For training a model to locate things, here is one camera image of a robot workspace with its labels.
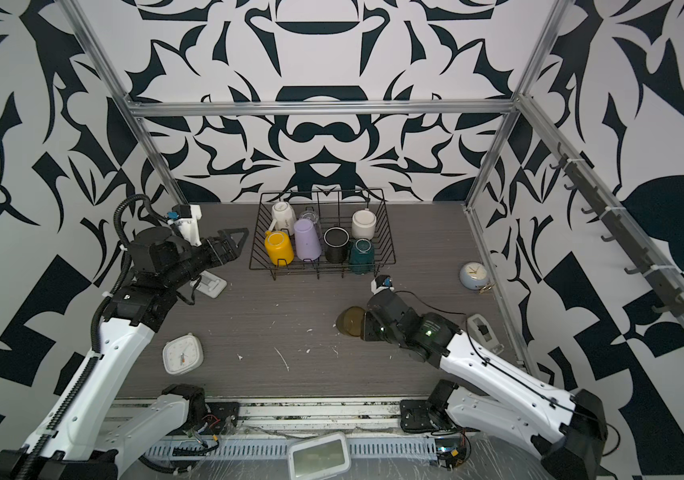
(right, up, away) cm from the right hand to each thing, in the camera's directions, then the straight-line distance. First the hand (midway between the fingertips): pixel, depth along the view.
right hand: (362, 320), depth 75 cm
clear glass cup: (-16, +29, +28) cm, 44 cm away
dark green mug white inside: (+1, +15, +18) cm, 23 cm away
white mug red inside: (+2, +25, +27) cm, 36 cm away
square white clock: (-47, -11, +6) cm, 49 cm away
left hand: (-29, +23, -6) cm, 38 cm away
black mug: (-7, +19, +19) cm, 27 cm away
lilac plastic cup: (-16, +19, +19) cm, 31 cm away
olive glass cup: (-3, +1, -3) cm, 4 cm away
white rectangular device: (-47, +6, +21) cm, 51 cm away
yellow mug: (-24, +17, +18) cm, 35 cm away
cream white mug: (-24, +27, +26) cm, 45 cm away
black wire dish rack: (-8, +31, +40) cm, 52 cm away
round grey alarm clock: (+37, +8, +21) cm, 43 cm away
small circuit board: (+21, -30, -4) cm, 36 cm away
